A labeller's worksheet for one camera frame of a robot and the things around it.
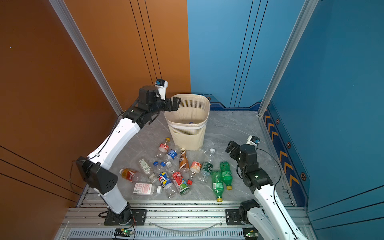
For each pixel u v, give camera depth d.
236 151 0.67
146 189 0.79
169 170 0.87
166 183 0.79
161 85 0.65
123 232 0.70
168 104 0.68
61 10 0.70
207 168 0.85
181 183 0.79
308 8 0.70
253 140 0.65
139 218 0.73
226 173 0.83
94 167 0.45
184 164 0.86
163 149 0.95
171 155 0.91
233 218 0.72
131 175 0.81
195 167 0.85
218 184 0.79
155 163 0.89
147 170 0.85
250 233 0.71
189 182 0.82
